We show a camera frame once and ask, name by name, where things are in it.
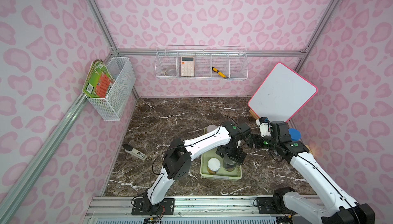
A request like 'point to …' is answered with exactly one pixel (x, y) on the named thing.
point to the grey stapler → (134, 152)
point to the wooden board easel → (253, 114)
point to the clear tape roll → (170, 72)
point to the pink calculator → (187, 66)
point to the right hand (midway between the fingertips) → (251, 136)
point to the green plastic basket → (221, 174)
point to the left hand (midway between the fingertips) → (233, 157)
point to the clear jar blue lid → (295, 134)
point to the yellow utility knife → (219, 72)
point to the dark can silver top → (228, 164)
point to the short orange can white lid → (213, 165)
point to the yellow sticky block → (310, 151)
